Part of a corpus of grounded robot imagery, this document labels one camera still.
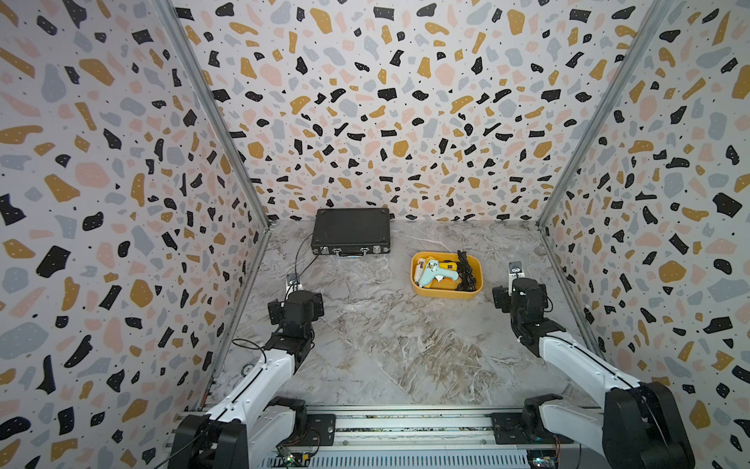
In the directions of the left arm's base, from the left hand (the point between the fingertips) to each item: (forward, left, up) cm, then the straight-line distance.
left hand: (297, 296), depth 85 cm
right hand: (+2, -66, +1) cm, 67 cm away
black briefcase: (+34, -12, -9) cm, 37 cm away
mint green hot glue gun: (+12, -41, -5) cm, 43 cm away
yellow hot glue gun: (+15, -46, -6) cm, 49 cm away
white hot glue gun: (+14, -37, -7) cm, 40 cm away
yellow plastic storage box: (+7, -46, -9) cm, 48 cm away
